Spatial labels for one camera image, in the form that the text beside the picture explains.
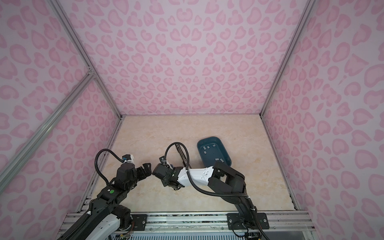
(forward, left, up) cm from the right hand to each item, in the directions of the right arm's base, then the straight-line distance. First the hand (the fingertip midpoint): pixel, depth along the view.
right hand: (167, 174), depth 87 cm
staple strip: (+11, -33, -3) cm, 35 cm away
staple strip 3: (+21, -28, -2) cm, 35 cm away
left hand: (+2, +11, +8) cm, 14 cm away
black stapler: (+11, -9, -1) cm, 14 cm away
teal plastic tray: (+18, -27, -2) cm, 32 cm away
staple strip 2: (+21, -21, -3) cm, 30 cm away
